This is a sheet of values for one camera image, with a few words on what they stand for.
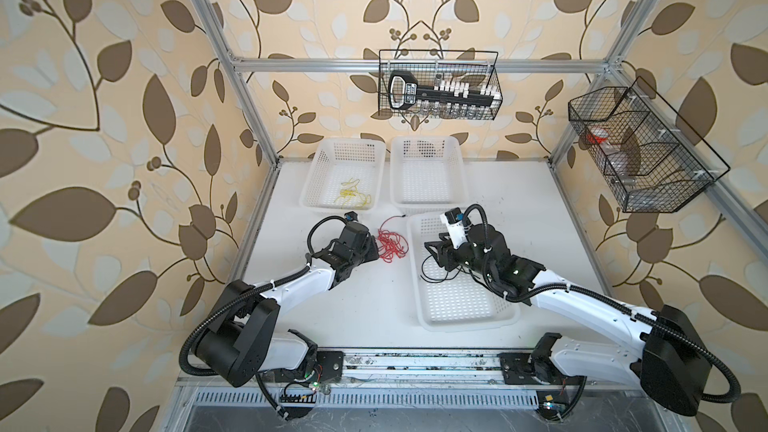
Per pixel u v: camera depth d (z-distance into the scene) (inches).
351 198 42.6
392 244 36.8
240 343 16.6
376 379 29.0
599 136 31.7
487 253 22.7
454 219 26.7
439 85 32.4
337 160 47.0
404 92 33.2
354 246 27.4
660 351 15.6
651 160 28.8
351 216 32.2
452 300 34.1
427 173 46.3
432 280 34.9
